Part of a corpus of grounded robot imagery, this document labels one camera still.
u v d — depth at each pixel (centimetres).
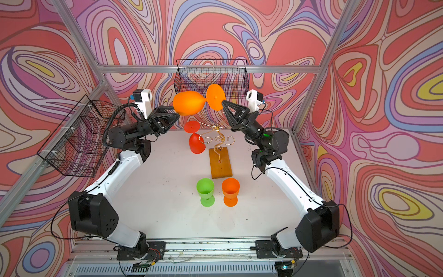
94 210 42
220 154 96
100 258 73
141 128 56
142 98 51
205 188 83
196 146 87
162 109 57
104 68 87
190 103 53
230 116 50
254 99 53
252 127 51
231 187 80
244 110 51
